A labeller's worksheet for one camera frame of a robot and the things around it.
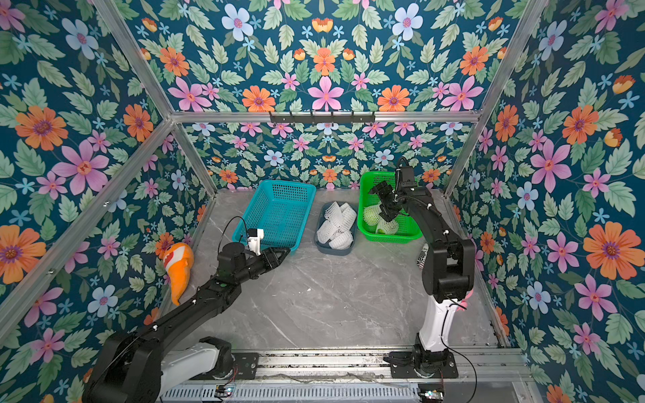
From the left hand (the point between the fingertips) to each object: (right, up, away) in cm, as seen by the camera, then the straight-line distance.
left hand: (290, 251), depth 81 cm
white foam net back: (+29, +12, +21) cm, 38 cm away
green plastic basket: (+45, +5, +23) cm, 51 cm away
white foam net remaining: (+14, +5, +23) cm, 28 cm away
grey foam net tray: (+10, -2, +16) cm, 19 cm away
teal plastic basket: (-10, +14, +31) cm, 35 cm away
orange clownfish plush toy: (-42, -5, +7) cm, 43 cm away
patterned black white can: (+47, -6, +13) cm, 49 cm away
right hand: (+31, +19, +12) cm, 38 cm away
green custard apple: (+32, +5, +18) cm, 37 cm away
